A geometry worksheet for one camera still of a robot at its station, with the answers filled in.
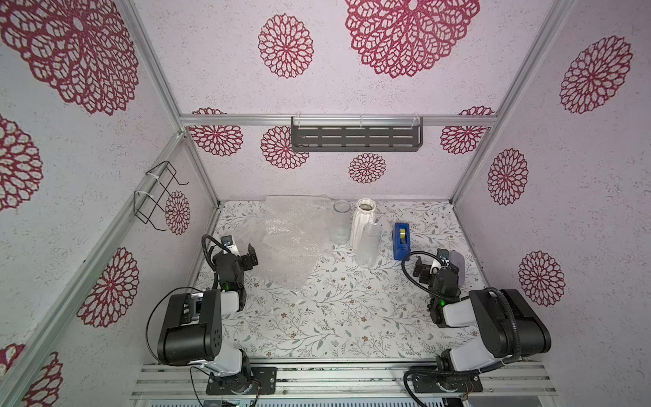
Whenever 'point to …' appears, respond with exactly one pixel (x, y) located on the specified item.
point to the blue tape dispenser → (401, 241)
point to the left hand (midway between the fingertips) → (238, 248)
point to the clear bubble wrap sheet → (295, 230)
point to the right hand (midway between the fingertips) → (435, 257)
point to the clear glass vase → (340, 225)
